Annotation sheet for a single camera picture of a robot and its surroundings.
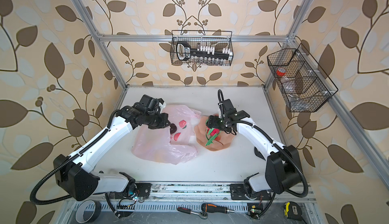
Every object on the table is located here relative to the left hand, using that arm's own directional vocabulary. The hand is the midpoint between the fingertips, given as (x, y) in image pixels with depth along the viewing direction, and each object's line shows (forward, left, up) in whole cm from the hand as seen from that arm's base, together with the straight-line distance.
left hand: (169, 121), depth 77 cm
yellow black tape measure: (-36, -58, -16) cm, 70 cm away
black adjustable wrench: (-10, -50, -18) cm, 54 cm away
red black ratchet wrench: (-37, -18, -18) cm, 45 cm away
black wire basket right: (+13, -67, +15) cm, 70 cm away
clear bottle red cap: (+23, -60, +14) cm, 65 cm away
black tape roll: (-36, +36, -21) cm, 55 cm away
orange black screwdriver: (-35, -23, -17) cm, 45 cm away
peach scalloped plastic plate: (+3, -16, -18) cm, 25 cm away
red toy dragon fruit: (-3, -22, -8) cm, 24 cm away
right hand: (+3, -24, -8) cm, 25 cm away
